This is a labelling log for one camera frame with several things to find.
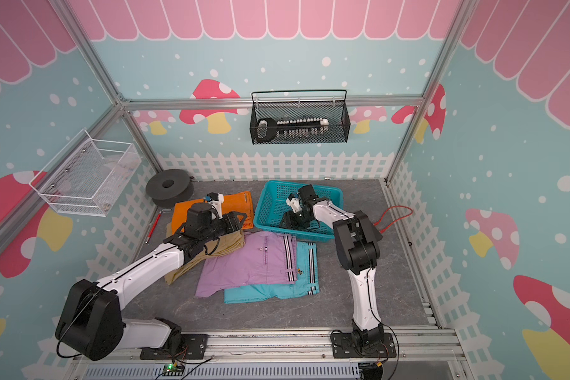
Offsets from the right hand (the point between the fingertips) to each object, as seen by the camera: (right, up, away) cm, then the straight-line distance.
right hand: (286, 224), depth 100 cm
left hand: (-15, +3, -15) cm, 22 cm away
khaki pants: (-22, -5, -25) cm, 33 cm away
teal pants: (+8, -20, -17) cm, 27 cm away
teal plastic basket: (-6, +7, +9) cm, 13 cm away
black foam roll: (-56, +17, +10) cm, 59 cm away
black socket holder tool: (-7, +37, -11) cm, 39 cm away
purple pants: (-8, -12, -11) cm, 18 cm away
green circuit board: (-34, -43, -27) cm, 61 cm away
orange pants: (-21, +9, +10) cm, 25 cm away
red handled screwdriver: (-59, -1, +4) cm, 59 cm away
